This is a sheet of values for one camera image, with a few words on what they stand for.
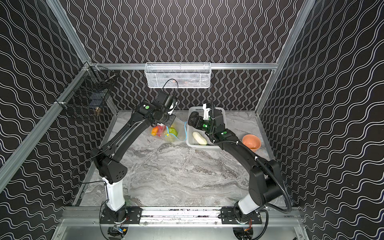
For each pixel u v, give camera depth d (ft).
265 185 1.42
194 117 2.60
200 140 3.24
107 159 1.53
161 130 3.13
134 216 2.45
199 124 2.40
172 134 2.77
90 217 2.49
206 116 2.44
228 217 2.39
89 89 3.19
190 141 3.22
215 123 2.07
